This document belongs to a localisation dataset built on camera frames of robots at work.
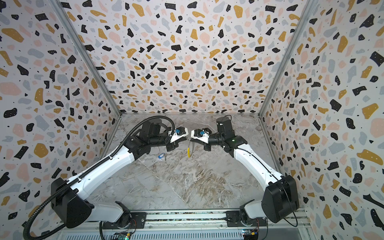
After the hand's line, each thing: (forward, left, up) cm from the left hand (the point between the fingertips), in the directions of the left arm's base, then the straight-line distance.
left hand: (186, 133), depth 72 cm
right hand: (0, -3, -2) cm, 3 cm away
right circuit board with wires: (-39, -30, -30) cm, 57 cm away
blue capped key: (+4, +19, -29) cm, 35 cm away
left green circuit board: (-38, +29, -29) cm, 56 cm away
